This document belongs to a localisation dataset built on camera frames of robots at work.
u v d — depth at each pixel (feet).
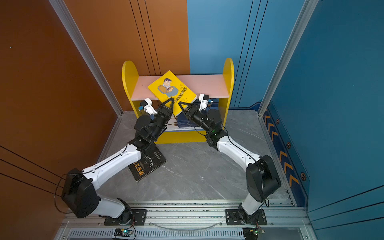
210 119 1.88
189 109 2.16
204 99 2.25
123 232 2.33
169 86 2.36
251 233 2.30
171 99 2.23
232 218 2.38
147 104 2.11
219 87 2.54
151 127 1.82
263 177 1.50
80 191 1.35
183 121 2.83
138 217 2.43
